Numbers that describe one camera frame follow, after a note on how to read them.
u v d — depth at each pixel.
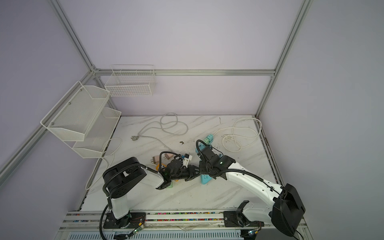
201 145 0.70
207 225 0.73
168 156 0.95
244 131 1.11
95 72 0.91
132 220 0.73
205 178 0.82
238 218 0.66
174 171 0.72
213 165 0.60
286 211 0.40
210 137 0.98
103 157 0.95
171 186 0.73
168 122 1.16
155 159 0.93
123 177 0.52
